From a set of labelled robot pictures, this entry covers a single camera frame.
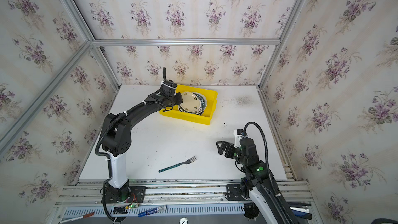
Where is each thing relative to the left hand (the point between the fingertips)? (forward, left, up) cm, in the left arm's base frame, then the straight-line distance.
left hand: (181, 96), depth 95 cm
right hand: (-31, -23, -4) cm, 38 cm away
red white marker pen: (-60, +43, -15) cm, 75 cm away
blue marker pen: (-57, +9, -13) cm, 59 cm away
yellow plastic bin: (+10, -20, -12) cm, 25 cm away
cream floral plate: (+1, -6, -8) cm, 10 cm away
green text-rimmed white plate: (-1, -14, -8) cm, 16 cm away
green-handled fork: (-35, -6, -15) cm, 38 cm away
